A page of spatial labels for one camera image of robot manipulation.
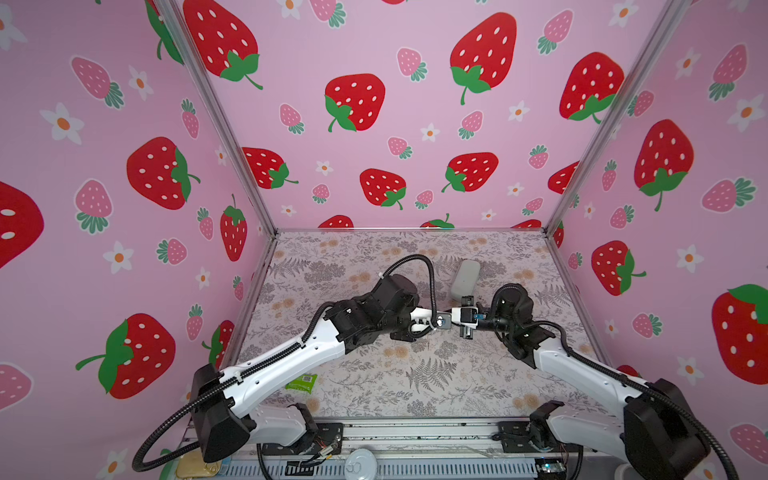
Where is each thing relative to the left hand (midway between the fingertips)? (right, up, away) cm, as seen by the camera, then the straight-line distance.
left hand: (424, 307), depth 72 cm
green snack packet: (-33, -23, +11) cm, 42 cm away
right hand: (+2, -1, +1) cm, 2 cm away
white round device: (-15, -35, -6) cm, 38 cm away
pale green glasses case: (+17, +5, +30) cm, 35 cm away
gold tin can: (-54, -36, -4) cm, 65 cm away
